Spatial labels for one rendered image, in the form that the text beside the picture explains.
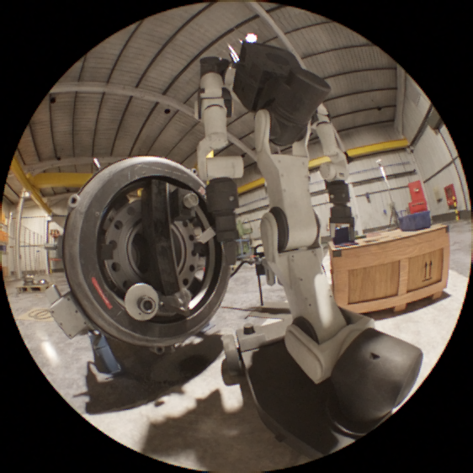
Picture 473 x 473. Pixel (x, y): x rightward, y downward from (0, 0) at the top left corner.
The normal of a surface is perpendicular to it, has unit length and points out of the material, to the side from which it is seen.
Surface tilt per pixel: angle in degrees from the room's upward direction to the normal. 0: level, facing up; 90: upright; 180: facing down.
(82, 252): 90
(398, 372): 35
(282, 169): 100
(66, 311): 90
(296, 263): 60
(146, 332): 90
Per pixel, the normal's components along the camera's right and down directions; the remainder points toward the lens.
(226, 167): 0.16, 0.11
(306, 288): 0.05, -0.57
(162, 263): 0.83, -0.15
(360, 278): -0.55, 0.02
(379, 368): -0.73, -0.68
